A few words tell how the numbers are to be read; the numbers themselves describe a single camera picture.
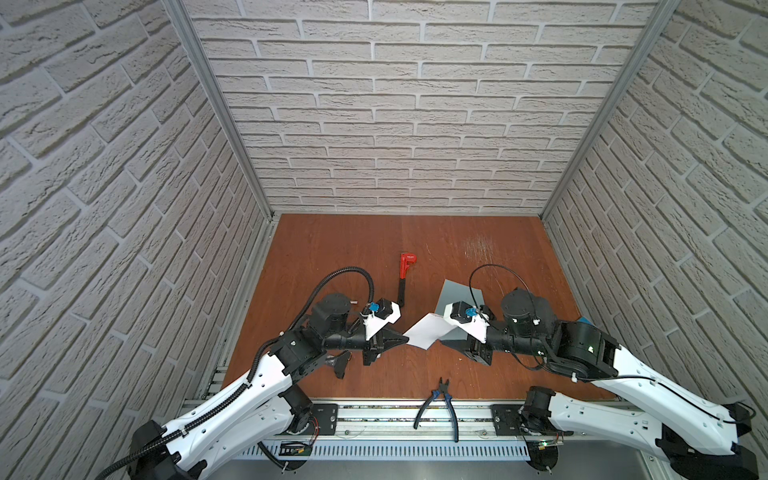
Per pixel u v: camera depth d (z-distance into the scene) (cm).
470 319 50
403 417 76
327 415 74
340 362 81
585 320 90
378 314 57
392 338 62
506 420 74
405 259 104
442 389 78
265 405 60
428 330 62
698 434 40
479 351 52
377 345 58
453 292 98
